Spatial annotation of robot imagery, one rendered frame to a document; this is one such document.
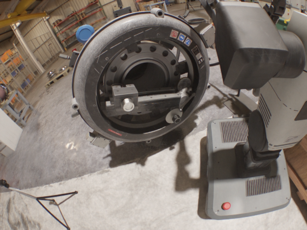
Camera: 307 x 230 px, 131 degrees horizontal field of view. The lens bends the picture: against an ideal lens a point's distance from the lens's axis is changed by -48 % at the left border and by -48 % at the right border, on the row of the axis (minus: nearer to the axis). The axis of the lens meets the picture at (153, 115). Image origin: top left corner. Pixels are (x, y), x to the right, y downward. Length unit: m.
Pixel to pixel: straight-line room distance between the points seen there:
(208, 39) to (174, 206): 1.05
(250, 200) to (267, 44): 0.72
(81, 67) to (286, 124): 0.68
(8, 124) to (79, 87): 3.79
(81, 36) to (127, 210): 1.44
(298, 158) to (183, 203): 0.85
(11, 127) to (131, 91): 3.97
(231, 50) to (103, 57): 0.43
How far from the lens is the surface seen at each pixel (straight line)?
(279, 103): 0.37
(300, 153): 1.04
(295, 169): 1.15
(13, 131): 4.25
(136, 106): 0.56
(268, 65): 0.20
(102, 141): 0.83
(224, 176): 0.77
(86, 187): 1.40
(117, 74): 0.69
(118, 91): 0.53
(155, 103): 0.66
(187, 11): 0.77
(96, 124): 0.68
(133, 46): 0.65
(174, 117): 0.76
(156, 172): 1.08
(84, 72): 0.54
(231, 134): 0.88
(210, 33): 0.75
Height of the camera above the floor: 1.00
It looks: 46 degrees down
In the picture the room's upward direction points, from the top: 24 degrees counter-clockwise
